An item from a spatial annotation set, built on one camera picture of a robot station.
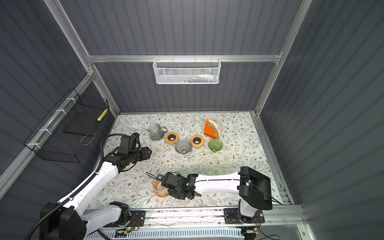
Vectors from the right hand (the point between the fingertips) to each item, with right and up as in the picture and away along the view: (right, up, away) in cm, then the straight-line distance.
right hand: (174, 185), depth 79 cm
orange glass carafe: (-6, -1, -4) cm, 8 cm away
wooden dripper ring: (+13, +22, +24) cm, 35 cm away
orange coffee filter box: (+22, +30, +20) cm, 42 cm away
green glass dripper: (+25, +19, +20) cm, 37 cm away
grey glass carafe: (-17, +28, +29) cm, 44 cm away
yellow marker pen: (-40, +38, +2) cm, 55 cm away
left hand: (-15, +17, +4) cm, 24 cm away
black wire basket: (-52, +26, -15) cm, 60 cm away
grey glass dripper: (+4, +19, +18) cm, 26 cm away
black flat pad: (-47, +33, -1) cm, 58 cm away
